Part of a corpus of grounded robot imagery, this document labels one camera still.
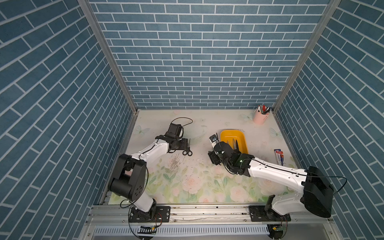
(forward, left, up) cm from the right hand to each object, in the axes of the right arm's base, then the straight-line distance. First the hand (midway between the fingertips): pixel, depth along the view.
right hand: (214, 149), depth 82 cm
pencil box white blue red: (+6, -42, -13) cm, 44 cm away
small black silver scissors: (+5, +16, -13) cm, 21 cm away
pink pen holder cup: (+31, -32, -6) cm, 45 cm away
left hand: (+6, +17, -6) cm, 19 cm away
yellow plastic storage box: (+19, -10, -11) cm, 24 cm away
